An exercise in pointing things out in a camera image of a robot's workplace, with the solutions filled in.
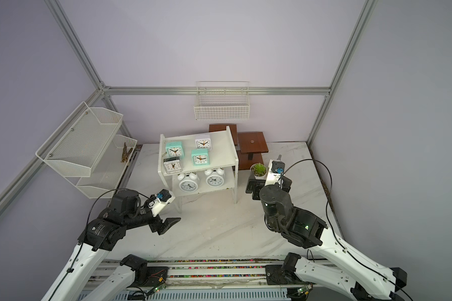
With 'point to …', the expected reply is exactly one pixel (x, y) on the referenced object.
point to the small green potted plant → (259, 170)
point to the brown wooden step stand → (249, 146)
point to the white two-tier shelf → (222, 155)
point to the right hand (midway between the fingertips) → (264, 177)
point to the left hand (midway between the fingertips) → (171, 212)
